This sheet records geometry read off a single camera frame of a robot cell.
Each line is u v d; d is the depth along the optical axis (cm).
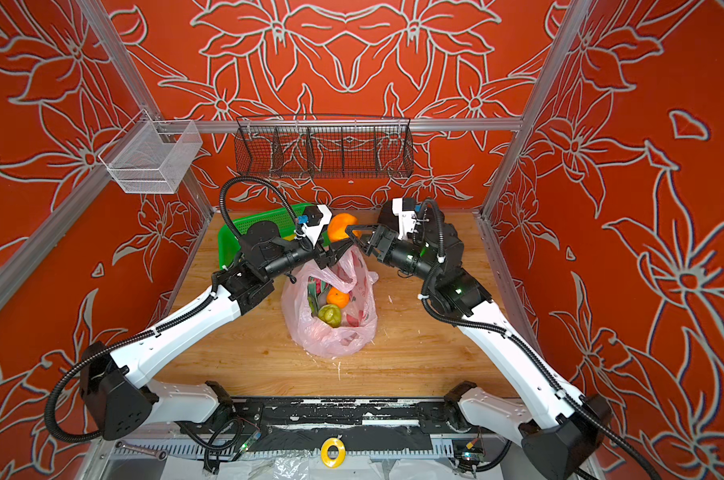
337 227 61
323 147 99
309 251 57
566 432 37
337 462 67
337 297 90
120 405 38
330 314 83
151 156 92
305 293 75
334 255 60
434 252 48
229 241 104
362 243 55
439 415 73
